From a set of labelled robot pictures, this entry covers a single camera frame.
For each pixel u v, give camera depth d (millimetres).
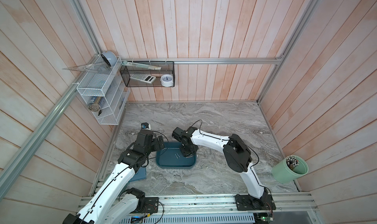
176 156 901
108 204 429
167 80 942
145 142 564
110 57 834
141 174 816
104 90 690
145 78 981
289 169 712
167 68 957
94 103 761
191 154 860
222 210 730
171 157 922
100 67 865
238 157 532
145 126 682
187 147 786
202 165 862
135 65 919
